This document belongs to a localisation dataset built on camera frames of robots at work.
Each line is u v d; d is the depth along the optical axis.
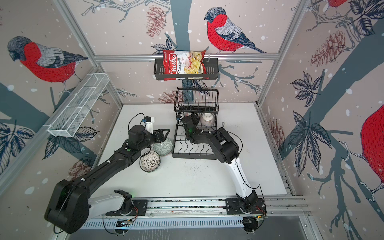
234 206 0.73
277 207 0.76
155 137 0.73
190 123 0.83
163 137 0.74
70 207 0.39
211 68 0.95
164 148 0.93
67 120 0.71
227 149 0.60
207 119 1.03
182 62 0.88
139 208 0.73
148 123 0.74
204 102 1.18
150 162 0.85
